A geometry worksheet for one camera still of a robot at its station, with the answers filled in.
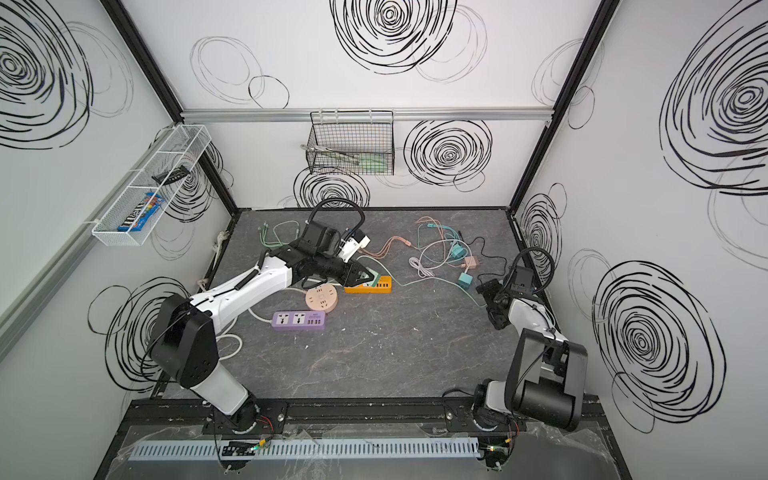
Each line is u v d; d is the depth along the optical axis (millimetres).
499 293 727
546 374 461
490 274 998
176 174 803
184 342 442
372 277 798
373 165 870
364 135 963
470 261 1016
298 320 875
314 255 666
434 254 1059
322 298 920
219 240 1116
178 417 748
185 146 911
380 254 1051
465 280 965
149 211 710
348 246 743
